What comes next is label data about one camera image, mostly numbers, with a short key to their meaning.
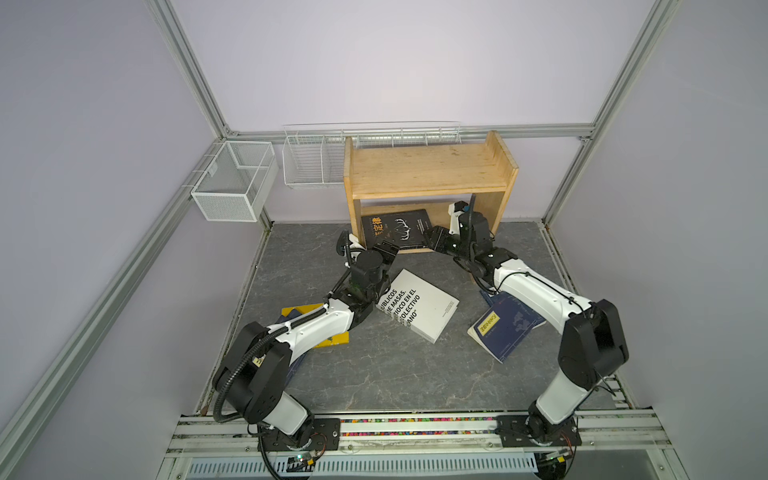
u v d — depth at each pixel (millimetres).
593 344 455
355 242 757
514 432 736
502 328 896
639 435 746
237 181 1013
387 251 723
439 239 756
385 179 725
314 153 961
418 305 933
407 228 887
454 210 783
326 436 735
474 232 645
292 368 826
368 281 632
